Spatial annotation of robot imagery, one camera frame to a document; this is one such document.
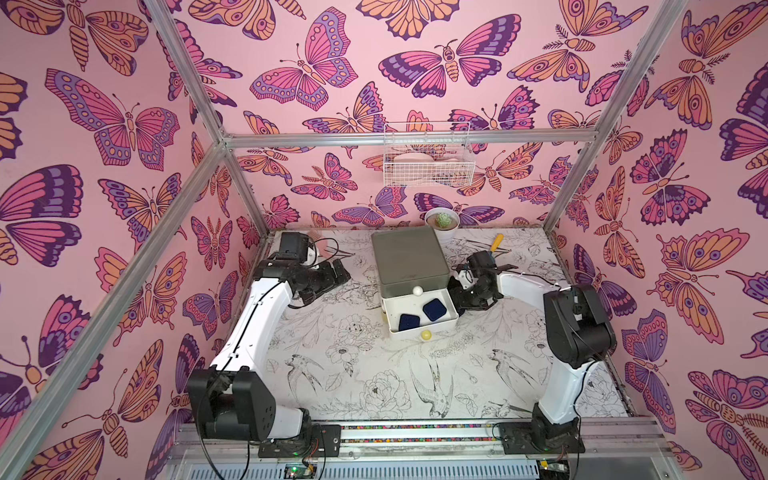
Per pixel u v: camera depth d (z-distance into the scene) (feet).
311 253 2.25
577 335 1.67
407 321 2.79
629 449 2.39
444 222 3.56
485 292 2.50
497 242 3.79
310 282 2.21
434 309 2.90
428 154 3.10
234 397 1.33
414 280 2.68
